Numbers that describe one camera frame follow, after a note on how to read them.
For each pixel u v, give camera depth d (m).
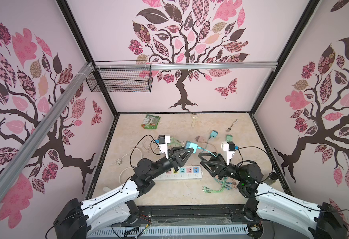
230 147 0.55
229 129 1.10
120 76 0.95
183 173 0.85
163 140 0.55
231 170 0.57
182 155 0.61
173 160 0.54
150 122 1.14
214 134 1.05
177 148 0.60
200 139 1.02
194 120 1.14
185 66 0.95
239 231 0.70
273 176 0.78
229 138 1.03
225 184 0.83
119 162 0.92
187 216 0.75
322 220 0.41
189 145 0.57
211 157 0.62
